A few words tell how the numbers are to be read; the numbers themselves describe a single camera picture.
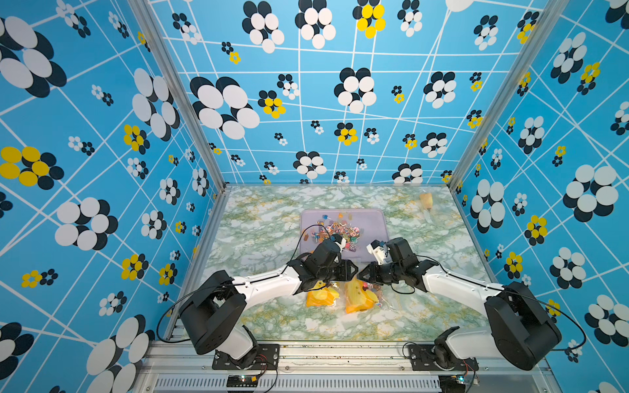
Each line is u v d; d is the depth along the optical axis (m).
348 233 0.99
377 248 0.81
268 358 0.73
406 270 0.68
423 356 0.73
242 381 0.72
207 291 0.45
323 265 0.66
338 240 0.78
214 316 0.43
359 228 1.04
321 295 0.84
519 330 0.42
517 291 0.45
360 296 0.80
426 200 1.09
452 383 0.70
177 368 0.72
